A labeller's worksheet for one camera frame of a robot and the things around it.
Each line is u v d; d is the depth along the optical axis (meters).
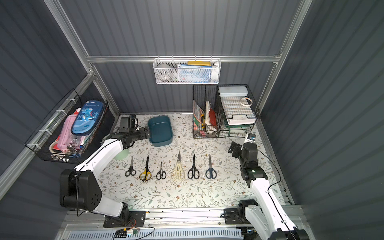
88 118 0.69
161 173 0.89
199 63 0.90
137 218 0.74
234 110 0.94
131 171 0.89
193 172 0.89
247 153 0.61
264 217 0.43
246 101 1.01
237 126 0.96
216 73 0.86
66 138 0.68
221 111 1.19
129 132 0.68
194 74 0.87
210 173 0.89
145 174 0.88
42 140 0.62
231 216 0.74
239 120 0.91
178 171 0.89
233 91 1.03
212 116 1.18
